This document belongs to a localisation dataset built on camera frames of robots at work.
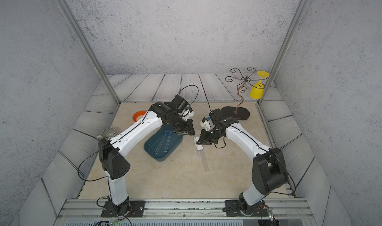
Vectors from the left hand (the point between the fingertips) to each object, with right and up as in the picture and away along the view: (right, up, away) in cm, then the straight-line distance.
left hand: (197, 134), depth 76 cm
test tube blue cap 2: (-19, -11, +19) cm, 29 cm away
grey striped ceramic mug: (-59, -3, +23) cm, 63 cm away
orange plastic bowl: (-42, +9, +32) cm, 54 cm away
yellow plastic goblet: (+39, +25, +22) cm, 52 cm away
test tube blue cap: (-23, -9, +20) cm, 32 cm away
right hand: (+1, -5, +5) cm, 7 cm away
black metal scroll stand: (+30, +11, +35) cm, 47 cm away
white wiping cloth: (+1, -7, +3) cm, 8 cm away
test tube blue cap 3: (-1, -3, +2) cm, 4 cm away
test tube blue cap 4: (+4, -18, +13) cm, 22 cm away
